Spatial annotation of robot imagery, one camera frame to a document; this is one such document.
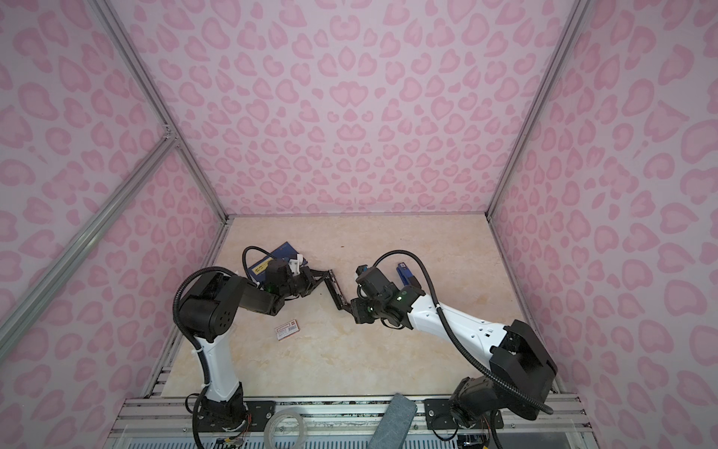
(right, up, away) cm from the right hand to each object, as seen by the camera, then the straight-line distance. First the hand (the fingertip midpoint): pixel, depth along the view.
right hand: (358, 308), depth 80 cm
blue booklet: (-37, +8, +20) cm, 43 cm away
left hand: (-10, +9, +16) cm, 21 cm away
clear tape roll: (-20, -24, -10) cm, 33 cm away
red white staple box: (-23, -9, +8) cm, 26 cm away
